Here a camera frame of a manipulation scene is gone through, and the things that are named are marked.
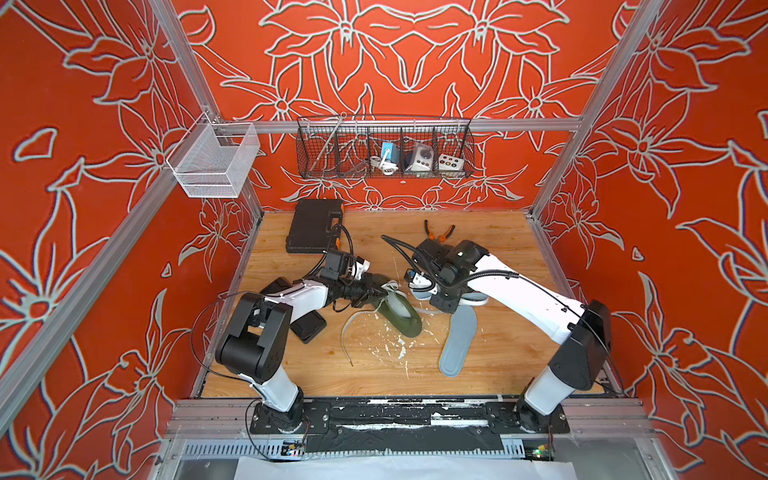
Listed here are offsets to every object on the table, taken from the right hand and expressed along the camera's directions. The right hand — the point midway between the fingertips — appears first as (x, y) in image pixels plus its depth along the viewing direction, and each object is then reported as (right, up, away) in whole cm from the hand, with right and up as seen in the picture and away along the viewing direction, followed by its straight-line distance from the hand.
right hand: (440, 298), depth 78 cm
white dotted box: (+6, +40, +16) cm, 44 cm away
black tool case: (-44, +21, +35) cm, 60 cm away
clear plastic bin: (-70, +41, +14) cm, 82 cm away
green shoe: (-10, -5, +8) cm, 14 cm away
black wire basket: (-30, +48, +22) cm, 60 cm away
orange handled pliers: (+3, +17, +32) cm, 37 cm away
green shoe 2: (+6, +2, -10) cm, 12 cm away
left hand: (-14, 0, +8) cm, 16 cm away
